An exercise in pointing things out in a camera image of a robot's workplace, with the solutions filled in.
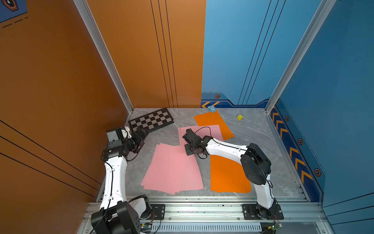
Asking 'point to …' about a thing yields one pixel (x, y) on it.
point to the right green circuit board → (270, 227)
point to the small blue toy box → (212, 108)
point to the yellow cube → (240, 117)
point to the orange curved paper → (214, 118)
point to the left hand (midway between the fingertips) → (147, 133)
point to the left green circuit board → (147, 225)
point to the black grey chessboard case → (152, 121)
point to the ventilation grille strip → (206, 227)
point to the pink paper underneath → (171, 170)
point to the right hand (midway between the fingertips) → (188, 148)
